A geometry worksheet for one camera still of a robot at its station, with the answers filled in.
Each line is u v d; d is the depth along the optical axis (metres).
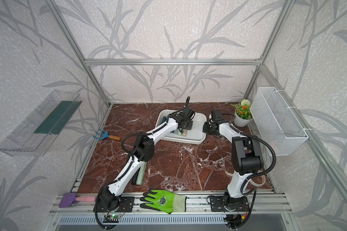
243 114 0.94
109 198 0.64
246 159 0.49
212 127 0.73
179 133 0.99
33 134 0.64
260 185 0.79
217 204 0.73
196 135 1.00
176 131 0.79
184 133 0.99
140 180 0.79
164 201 0.74
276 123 0.64
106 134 1.02
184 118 0.81
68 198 0.77
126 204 0.73
